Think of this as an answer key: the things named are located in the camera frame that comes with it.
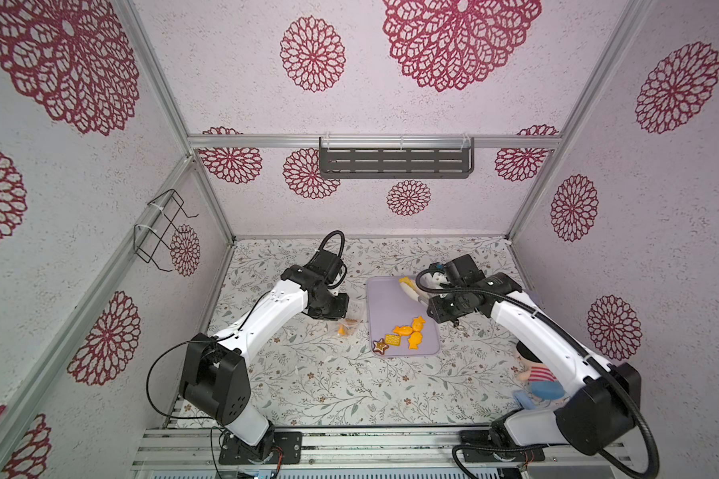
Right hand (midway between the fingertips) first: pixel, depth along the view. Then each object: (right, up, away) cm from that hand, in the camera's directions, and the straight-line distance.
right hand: (433, 307), depth 82 cm
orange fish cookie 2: (-6, -9, +13) cm, 17 cm away
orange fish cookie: (-3, -12, +11) cm, 16 cm away
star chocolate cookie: (-14, -13, +8) cm, 21 cm away
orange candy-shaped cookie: (-1, -7, +13) cm, 15 cm away
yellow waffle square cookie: (-10, -12, +11) cm, 18 cm away
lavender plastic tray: (-8, -7, +13) cm, 17 cm away
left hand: (-25, -3, +1) cm, 26 cm away
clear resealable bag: (-22, -5, +2) cm, 22 cm away
